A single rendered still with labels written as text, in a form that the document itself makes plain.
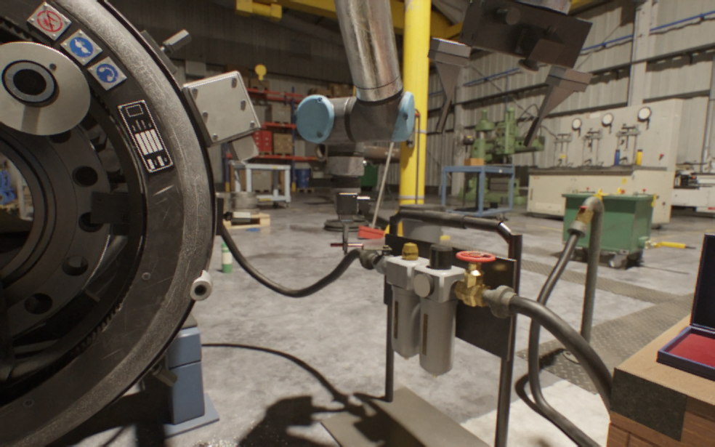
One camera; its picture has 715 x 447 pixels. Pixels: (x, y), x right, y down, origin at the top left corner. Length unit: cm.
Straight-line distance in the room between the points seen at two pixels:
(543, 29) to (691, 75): 1085
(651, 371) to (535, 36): 35
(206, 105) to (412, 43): 362
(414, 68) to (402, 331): 347
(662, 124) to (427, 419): 584
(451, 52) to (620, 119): 644
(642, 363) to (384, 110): 51
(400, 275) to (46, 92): 67
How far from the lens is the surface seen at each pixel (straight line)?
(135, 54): 65
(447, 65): 47
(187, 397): 113
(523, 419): 121
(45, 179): 76
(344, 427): 107
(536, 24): 48
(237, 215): 78
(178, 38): 80
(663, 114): 652
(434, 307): 78
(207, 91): 68
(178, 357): 107
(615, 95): 1186
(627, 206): 323
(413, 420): 111
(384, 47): 65
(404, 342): 89
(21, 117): 62
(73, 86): 62
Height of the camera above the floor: 65
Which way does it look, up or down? 7 degrees down
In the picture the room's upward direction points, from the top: 1 degrees clockwise
